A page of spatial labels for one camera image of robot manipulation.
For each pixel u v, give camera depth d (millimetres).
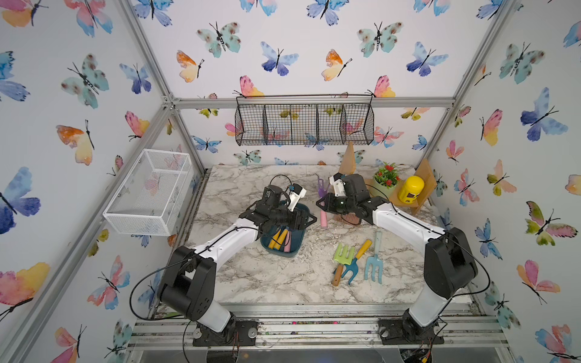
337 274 842
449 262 460
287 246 909
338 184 808
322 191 883
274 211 705
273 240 935
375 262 891
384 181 910
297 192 748
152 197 870
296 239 935
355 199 682
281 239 937
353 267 884
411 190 914
